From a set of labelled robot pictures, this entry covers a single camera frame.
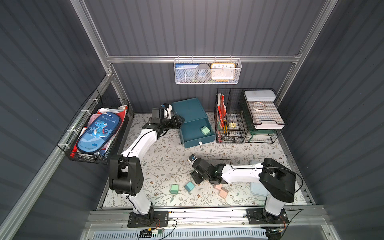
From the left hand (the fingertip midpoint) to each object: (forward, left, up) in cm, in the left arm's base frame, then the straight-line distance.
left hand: (182, 120), depth 88 cm
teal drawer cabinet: (0, -8, +2) cm, 8 cm away
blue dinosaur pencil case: (-20, +35, +14) cm, 42 cm away
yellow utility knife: (+12, -31, -20) cm, 38 cm away
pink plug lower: (-36, -23, -20) cm, 47 cm away
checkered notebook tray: (+4, -52, 0) cm, 52 cm away
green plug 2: (-33, +4, -21) cm, 39 cm away
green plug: (-4, -14, -4) cm, 15 cm away
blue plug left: (-32, -5, -20) cm, 38 cm away
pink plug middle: (-32, -21, -20) cm, 43 cm away
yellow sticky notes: (+13, -37, -20) cm, 44 cm away
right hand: (-23, -8, -18) cm, 30 cm away
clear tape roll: (+13, -50, 0) cm, 51 cm away
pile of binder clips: (0, -26, -18) cm, 31 cm away
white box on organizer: (+22, -53, +1) cm, 58 cm away
